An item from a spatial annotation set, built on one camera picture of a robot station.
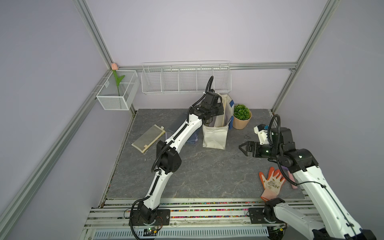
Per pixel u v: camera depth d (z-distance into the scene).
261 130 0.63
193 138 1.05
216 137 0.91
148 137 1.06
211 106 0.68
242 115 1.02
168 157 0.56
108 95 0.86
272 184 0.82
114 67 0.89
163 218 0.74
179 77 0.97
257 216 0.73
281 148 0.51
